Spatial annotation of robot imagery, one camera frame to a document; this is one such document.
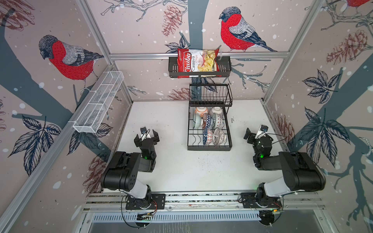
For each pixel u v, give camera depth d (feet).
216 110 3.42
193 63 2.88
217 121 3.11
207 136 2.87
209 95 4.00
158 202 2.39
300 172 1.48
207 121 3.11
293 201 2.45
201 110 3.51
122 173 1.46
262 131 2.53
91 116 2.36
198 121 3.18
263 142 2.29
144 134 2.55
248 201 2.39
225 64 3.11
